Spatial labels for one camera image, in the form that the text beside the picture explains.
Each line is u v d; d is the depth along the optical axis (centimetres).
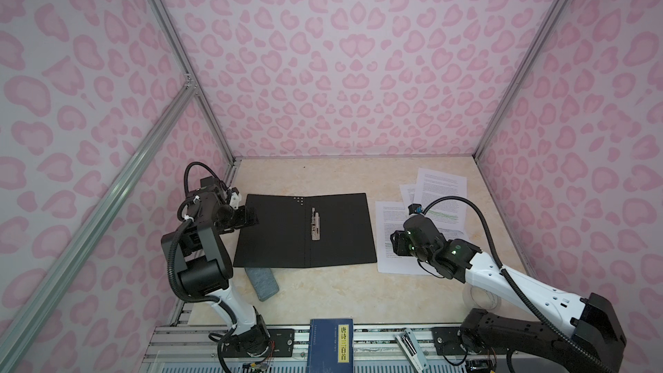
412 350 70
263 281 82
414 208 72
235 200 86
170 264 41
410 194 107
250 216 84
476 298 78
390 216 101
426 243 60
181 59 86
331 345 72
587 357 37
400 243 71
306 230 97
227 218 78
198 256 51
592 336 38
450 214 100
